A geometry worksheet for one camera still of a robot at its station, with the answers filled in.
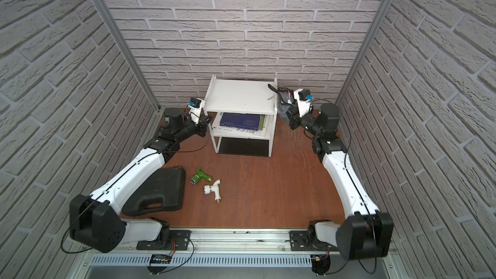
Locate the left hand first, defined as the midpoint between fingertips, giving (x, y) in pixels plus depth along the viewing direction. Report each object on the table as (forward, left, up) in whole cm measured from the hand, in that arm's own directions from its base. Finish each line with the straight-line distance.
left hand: (205, 111), depth 79 cm
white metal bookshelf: (-3, -16, +5) cm, 17 cm away
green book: (+1, -25, -9) cm, 26 cm away
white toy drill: (-22, -3, -27) cm, 35 cm away
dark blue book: (+2, -15, -8) cm, 17 cm away
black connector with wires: (-51, -46, -29) cm, 74 cm away
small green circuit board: (-49, +15, -31) cm, 60 cm away
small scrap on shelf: (+3, -27, +6) cm, 28 cm away
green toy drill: (-19, +6, -26) cm, 33 cm away
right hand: (-3, -33, +8) cm, 34 cm away
